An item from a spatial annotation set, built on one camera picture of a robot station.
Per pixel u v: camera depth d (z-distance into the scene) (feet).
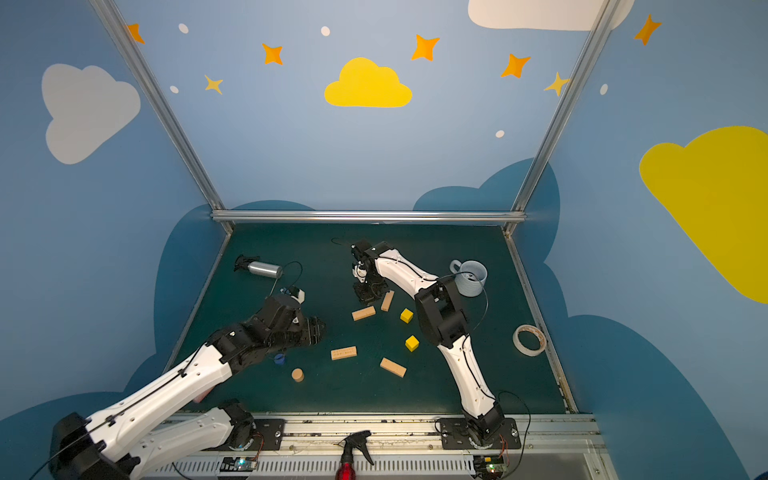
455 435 2.39
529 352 2.90
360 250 2.68
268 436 2.47
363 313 3.14
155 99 2.71
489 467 2.35
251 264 3.43
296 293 2.39
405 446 2.42
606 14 2.27
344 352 2.90
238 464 2.32
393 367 2.81
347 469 2.22
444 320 1.92
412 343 2.90
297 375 2.69
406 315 3.13
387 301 3.23
